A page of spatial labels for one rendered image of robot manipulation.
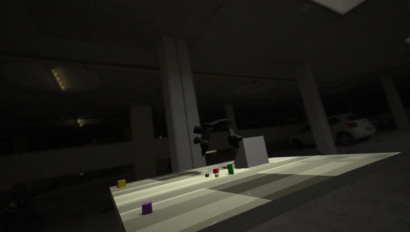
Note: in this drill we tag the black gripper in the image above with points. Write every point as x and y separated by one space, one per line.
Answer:
204 143

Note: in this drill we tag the purple block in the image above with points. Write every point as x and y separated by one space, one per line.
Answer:
146 208

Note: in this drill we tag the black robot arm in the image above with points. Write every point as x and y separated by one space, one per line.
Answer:
206 128

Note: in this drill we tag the yellow cube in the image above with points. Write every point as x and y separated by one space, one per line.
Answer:
121 183

